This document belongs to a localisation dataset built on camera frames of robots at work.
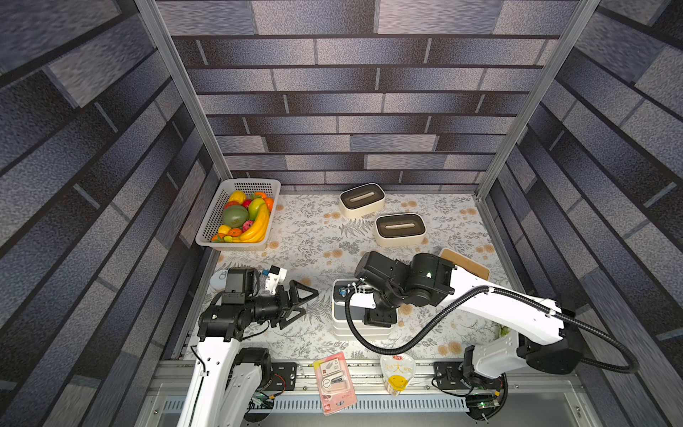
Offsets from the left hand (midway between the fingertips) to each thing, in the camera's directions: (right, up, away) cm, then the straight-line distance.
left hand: (310, 302), depth 67 cm
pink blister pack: (+7, -26, +4) cm, 28 cm away
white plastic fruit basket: (-42, +16, +33) cm, 56 cm away
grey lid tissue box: (+8, -8, +4) cm, 12 cm away
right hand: (+13, +1, 0) cm, 13 cm away
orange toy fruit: (-22, +28, +40) cm, 53 cm away
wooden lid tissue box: (+52, +6, +25) cm, 58 cm away
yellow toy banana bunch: (-24, +16, +30) cm, 42 cm away
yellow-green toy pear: (-28, +27, +39) cm, 55 cm away
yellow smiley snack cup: (+22, -18, 0) cm, 29 cm away
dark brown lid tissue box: (+16, +29, +44) cm, 55 cm away
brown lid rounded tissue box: (+31, +17, +36) cm, 50 cm away
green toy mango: (-34, +22, +35) cm, 54 cm away
